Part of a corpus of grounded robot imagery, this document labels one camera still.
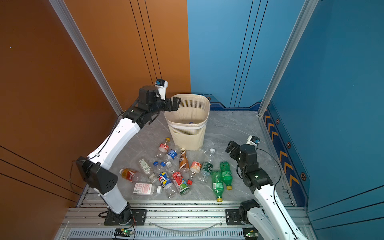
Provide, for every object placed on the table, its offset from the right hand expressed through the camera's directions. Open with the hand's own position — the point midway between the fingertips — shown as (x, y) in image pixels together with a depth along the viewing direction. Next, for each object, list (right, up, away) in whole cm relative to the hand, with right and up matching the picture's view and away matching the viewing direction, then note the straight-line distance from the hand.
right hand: (233, 145), depth 78 cm
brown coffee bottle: (-27, -12, +8) cm, 30 cm away
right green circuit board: (+6, -42, -6) cm, 43 cm away
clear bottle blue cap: (-35, -16, +9) cm, 40 cm away
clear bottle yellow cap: (-41, -5, +17) cm, 45 cm away
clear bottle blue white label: (-35, -8, +13) cm, 38 cm away
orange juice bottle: (-55, -17, +3) cm, 58 cm away
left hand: (-31, +26, -1) cm, 41 cm away
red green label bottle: (-28, -20, +1) cm, 34 cm away
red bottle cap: (-23, -21, +4) cm, 32 cm away
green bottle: (-3, -16, +5) cm, 17 cm away
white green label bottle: (-48, -15, +7) cm, 51 cm away
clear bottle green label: (-14, -14, +7) cm, 21 cm away
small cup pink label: (-20, -13, +7) cm, 25 cm away
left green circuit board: (-54, -41, -7) cm, 68 cm away
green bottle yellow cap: (-8, -21, +1) cm, 23 cm away
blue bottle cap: (-44, -12, +11) cm, 47 cm away
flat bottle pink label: (-47, -23, +1) cm, 52 cm away
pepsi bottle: (-36, -20, +1) cm, 41 cm away
